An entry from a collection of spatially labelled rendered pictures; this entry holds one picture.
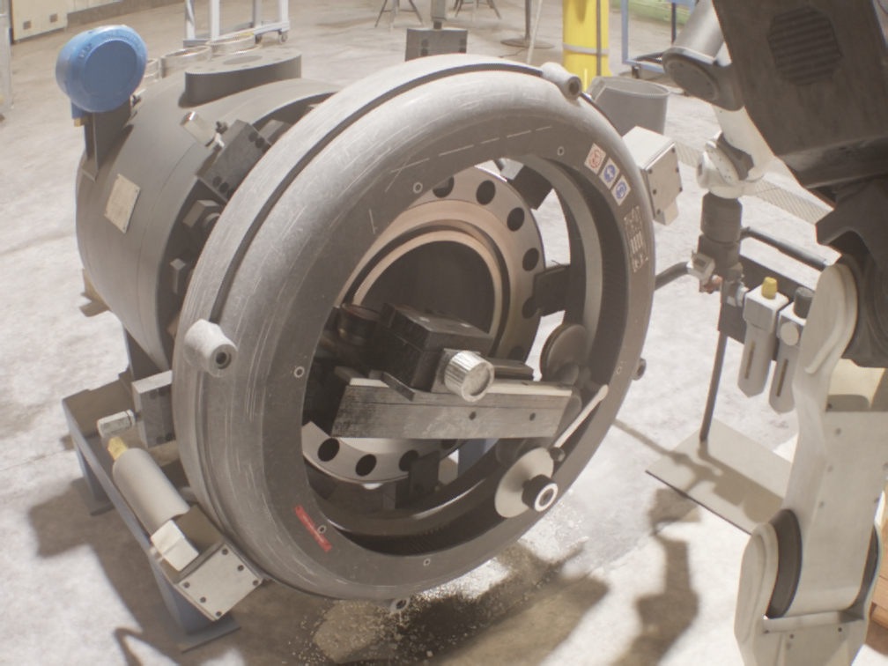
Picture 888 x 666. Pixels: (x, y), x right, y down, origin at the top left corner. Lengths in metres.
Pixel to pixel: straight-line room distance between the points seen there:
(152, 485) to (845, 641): 0.94
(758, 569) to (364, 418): 0.50
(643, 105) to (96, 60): 2.75
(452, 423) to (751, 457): 1.12
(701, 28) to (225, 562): 0.89
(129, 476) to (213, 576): 0.23
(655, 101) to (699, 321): 1.44
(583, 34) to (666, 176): 3.37
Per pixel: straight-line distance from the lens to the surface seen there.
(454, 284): 1.26
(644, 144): 1.28
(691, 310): 2.61
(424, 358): 0.86
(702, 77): 1.02
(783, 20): 0.82
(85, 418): 1.69
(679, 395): 2.18
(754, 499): 1.87
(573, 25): 4.63
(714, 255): 1.60
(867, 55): 0.78
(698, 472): 1.90
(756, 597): 0.98
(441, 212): 1.08
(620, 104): 3.69
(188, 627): 1.51
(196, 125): 0.86
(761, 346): 1.71
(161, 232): 1.17
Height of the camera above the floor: 1.15
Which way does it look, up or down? 30 degrees down
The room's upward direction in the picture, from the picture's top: straight up
